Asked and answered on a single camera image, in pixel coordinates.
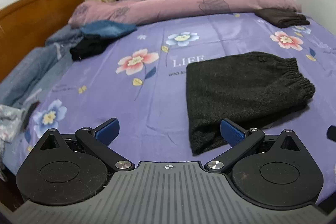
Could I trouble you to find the light blue denim clothes pile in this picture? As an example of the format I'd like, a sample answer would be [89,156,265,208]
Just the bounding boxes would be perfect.
[1,25,83,109]

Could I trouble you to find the grey floral cloth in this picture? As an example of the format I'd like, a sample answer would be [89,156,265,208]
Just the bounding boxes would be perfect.
[0,105,25,143]

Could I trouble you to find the purple floral bed sheet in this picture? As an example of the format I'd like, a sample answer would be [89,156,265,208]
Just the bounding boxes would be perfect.
[3,13,335,200]

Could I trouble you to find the blue denim jeans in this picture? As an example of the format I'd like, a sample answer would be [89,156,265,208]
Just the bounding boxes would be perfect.
[80,20,137,39]

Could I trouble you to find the folded dark brown garment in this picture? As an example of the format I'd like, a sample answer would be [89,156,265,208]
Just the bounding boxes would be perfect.
[255,8,310,28]

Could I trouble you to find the black folded garment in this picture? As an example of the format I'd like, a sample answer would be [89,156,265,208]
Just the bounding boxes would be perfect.
[70,35,116,61]

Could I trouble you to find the dark grey knit pants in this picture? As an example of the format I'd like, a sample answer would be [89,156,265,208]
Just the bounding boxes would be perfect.
[186,52,315,156]

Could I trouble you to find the pink quilt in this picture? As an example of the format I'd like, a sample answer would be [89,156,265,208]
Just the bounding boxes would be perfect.
[68,0,302,28]

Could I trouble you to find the wooden headboard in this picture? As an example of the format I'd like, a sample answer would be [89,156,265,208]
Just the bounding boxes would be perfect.
[1,0,84,80]

